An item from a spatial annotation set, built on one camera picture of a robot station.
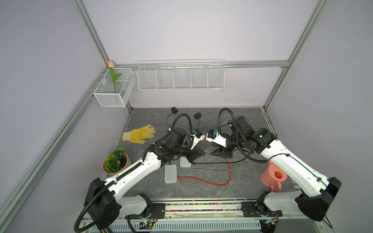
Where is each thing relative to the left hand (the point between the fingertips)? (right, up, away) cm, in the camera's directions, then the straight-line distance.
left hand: (203, 154), depth 72 cm
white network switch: (-18, -14, +13) cm, 27 cm away
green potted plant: (-46, -5, +4) cm, 46 cm away
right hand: (+5, +4, -2) cm, 6 cm away
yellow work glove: (-46, +6, +31) cm, 55 cm away
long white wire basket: (-11, +48, +28) cm, 57 cm away
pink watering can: (+36, -11, +2) cm, 38 cm away
